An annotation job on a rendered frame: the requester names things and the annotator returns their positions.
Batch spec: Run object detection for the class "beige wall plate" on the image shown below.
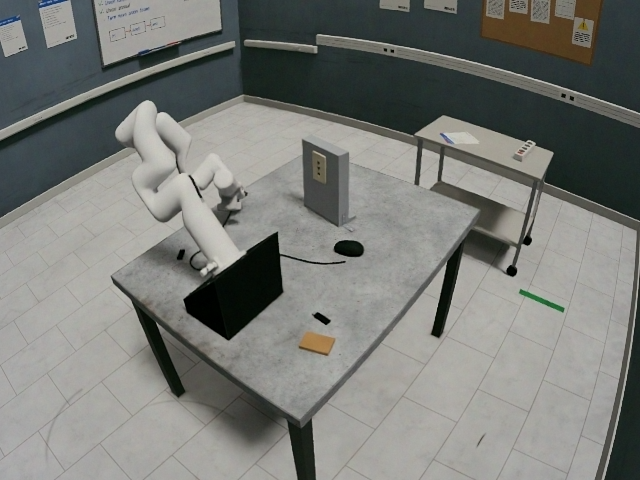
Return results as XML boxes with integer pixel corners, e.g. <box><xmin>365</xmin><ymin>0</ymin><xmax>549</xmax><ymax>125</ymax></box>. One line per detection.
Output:
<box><xmin>312</xmin><ymin>151</ymin><xmax>326</xmax><ymax>185</ymax></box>

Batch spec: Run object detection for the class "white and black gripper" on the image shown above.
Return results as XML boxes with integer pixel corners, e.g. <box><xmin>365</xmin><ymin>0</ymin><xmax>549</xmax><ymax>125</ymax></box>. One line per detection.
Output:
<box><xmin>218</xmin><ymin>182</ymin><xmax>248</xmax><ymax>202</ymax></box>

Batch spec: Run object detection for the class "black computer mouse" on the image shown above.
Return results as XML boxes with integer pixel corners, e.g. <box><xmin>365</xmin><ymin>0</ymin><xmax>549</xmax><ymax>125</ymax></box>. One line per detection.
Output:
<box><xmin>334</xmin><ymin>240</ymin><xmax>364</xmax><ymax>257</ymax></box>

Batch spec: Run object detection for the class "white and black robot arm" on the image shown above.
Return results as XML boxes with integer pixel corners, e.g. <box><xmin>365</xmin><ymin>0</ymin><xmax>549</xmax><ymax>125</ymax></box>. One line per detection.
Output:
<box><xmin>115</xmin><ymin>101</ymin><xmax>246</xmax><ymax>277</ymax></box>

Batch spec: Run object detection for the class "tan flat rectangular block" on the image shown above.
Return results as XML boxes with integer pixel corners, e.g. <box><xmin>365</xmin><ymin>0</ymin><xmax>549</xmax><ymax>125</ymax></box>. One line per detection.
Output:
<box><xmin>299</xmin><ymin>331</ymin><xmax>335</xmax><ymax>356</ymax></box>

